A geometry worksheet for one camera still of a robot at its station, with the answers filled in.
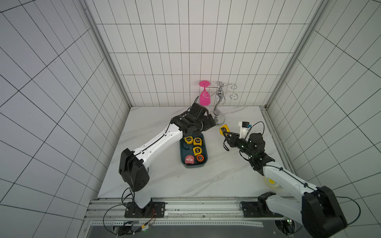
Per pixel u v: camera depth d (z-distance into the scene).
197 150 0.92
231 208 0.75
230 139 0.74
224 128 0.79
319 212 0.40
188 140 0.97
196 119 0.59
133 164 0.43
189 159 0.88
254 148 0.62
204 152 0.92
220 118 1.09
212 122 0.70
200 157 0.88
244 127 0.72
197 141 0.97
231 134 0.76
